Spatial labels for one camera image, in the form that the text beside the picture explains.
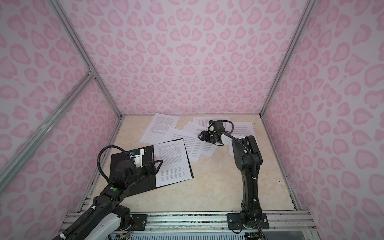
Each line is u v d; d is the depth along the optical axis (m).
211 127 0.95
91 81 0.90
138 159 0.72
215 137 0.84
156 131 1.12
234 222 0.73
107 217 0.54
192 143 1.04
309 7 0.69
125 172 0.61
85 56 0.86
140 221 0.73
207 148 1.00
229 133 0.73
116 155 0.99
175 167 0.93
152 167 0.70
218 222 0.75
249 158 0.54
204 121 1.17
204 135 0.95
